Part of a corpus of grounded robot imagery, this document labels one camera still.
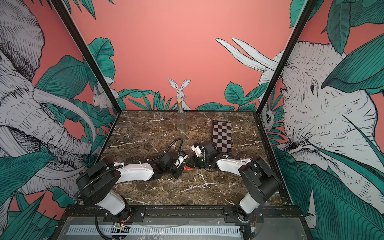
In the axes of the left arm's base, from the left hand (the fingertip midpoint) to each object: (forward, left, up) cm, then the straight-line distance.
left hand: (184, 166), depth 89 cm
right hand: (0, -1, +5) cm, 5 cm away
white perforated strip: (-31, +10, -2) cm, 33 cm away
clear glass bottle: (+32, +2, +3) cm, 32 cm away
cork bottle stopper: (+52, +4, +7) cm, 53 cm away
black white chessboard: (+22, -26, 0) cm, 34 cm away
